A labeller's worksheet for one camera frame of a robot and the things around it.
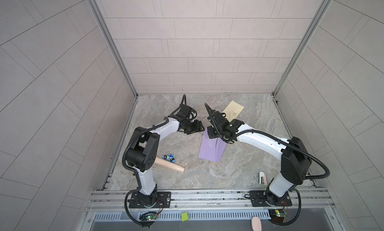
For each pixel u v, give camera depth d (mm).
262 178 765
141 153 473
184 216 647
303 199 724
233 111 1053
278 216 676
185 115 742
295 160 438
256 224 642
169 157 830
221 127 622
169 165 811
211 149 888
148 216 650
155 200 693
